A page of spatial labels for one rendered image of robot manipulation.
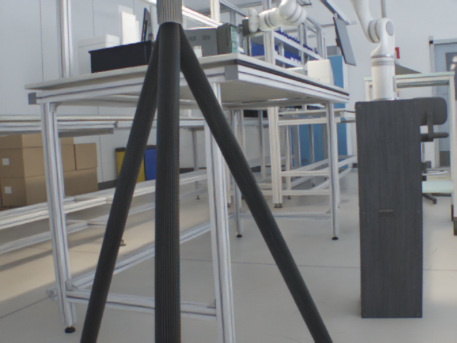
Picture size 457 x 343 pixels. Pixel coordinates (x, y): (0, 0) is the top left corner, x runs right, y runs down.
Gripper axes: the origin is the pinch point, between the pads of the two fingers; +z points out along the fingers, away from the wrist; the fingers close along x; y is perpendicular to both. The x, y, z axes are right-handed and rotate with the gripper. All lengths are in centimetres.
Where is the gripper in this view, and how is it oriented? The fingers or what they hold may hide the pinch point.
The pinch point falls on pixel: (232, 30)
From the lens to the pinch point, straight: 206.4
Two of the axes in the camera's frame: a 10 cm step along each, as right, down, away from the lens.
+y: 8.2, -0.9, 5.6
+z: -5.7, -0.3, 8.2
